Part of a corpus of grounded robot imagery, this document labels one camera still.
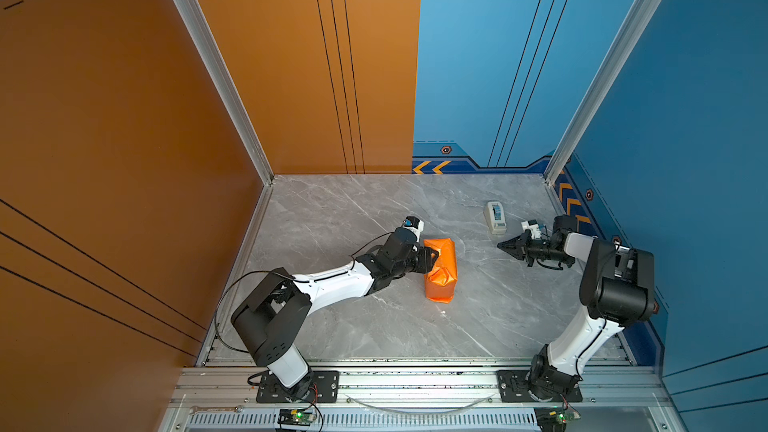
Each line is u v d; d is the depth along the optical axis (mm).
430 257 773
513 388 725
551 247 779
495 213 1033
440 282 773
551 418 701
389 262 656
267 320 449
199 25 790
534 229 914
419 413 704
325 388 738
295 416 709
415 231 774
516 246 847
